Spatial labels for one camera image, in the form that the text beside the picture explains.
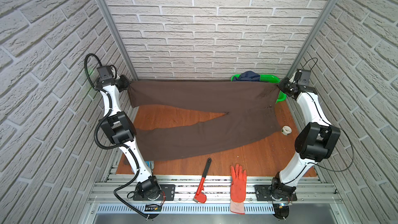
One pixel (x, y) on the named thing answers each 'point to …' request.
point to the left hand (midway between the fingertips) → (130, 76)
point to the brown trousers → (250, 109)
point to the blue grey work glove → (150, 164)
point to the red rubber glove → (238, 188)
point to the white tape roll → (286, 130)
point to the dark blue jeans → (247, 75)
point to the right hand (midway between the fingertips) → (283, 82)
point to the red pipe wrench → (199, 196)
